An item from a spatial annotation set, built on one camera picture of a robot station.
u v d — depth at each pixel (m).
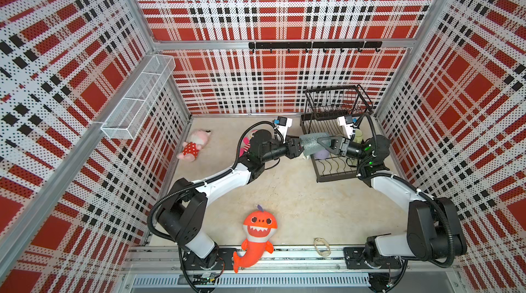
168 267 0.73
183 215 0.44
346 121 0.69
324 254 0.74
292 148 0.68
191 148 0.99
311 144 0.68
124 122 0.68
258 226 0.74
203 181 0.48
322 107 1.23
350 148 0.68
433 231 0.42
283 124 0.69
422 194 0.47
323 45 0.90
